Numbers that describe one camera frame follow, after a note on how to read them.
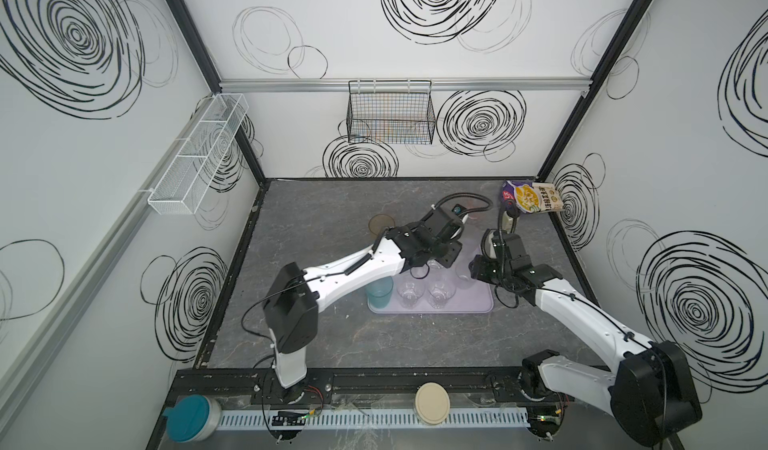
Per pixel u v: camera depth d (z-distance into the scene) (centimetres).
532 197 112
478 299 89
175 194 71
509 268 64
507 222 99
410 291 89
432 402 66
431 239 60
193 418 63
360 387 75
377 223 92
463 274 87
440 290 89
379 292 87
